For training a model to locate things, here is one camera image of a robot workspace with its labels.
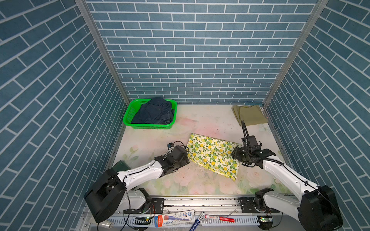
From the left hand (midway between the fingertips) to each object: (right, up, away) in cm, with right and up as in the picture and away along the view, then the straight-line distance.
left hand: (189, 162), depth 85 cm
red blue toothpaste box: (-7, -22, -16) cm, 28 cm away
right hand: (+28, +4, +1) cm, 29 cm away
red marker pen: (+16, -23, -16) cm, 32 cm away
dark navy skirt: (-25, +32, +23) cm, 47 cm away
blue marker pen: (+3, -25, -18) cm, 31 cm away
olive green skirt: (+49, +29, +27) cm, 63 cm away
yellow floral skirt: (+16, +3, +6) cm, 17 cm away
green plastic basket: (-45, +36, +26) cm, 63 cm away
